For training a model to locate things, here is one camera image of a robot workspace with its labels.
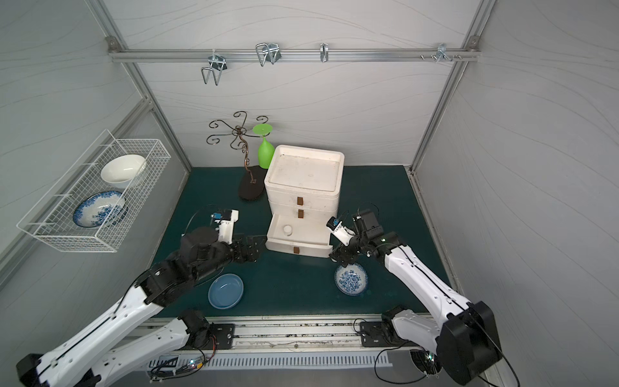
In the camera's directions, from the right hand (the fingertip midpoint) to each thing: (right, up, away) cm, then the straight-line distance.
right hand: (340, 242), depth 82 cm
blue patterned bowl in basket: (-68, +13, -17) cm, 71 cm away
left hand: (-26, +4, -13) cm, 29 cm away
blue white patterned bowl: (+4, -14, +2) cm, 15 cm away
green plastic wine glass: (-29, +34, +11) cm, 46 cm away
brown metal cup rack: (-42, +19, +35) cm, 58 cm away
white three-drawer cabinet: (-13, +19, 0) cm, 23 cm away
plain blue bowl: (-39, -16, -2) cm, 43 cm away
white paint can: (-20, +2, +13) cm, 24 cm away
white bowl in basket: (-71, +24, -7) cm, 76 cm away
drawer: (-11, 0, +9) cm, 14 cm away
